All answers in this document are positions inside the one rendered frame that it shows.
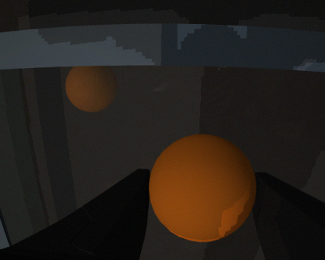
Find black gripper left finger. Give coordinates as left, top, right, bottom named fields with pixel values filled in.
left=0, top=168, right=150, bottom=260

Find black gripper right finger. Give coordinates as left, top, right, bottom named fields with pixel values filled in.
left=251, top=172, right=325, bottom=260

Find clear low glass walls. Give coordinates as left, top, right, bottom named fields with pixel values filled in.
left=0, top=69, right=47, bottom=244

